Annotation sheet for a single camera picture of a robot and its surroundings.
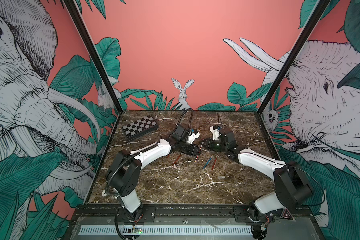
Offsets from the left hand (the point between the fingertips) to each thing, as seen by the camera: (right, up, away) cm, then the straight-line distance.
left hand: (201, 150), depth 83 cm
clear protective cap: (+13, -16, +4) cm, 21 cm away
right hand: (-1, +5, +2) cm, 6 cm away
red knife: (-14, -8, +12) cm, 20 cm away
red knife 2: (+10, -9, +10) cm, 17 cm away
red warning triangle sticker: (+42, -31, -8) cm, 53 cm away
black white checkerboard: (-42, +13, +22) cm, 49 cm away
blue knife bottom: (+5, -9, +10) cm, 15 cm away
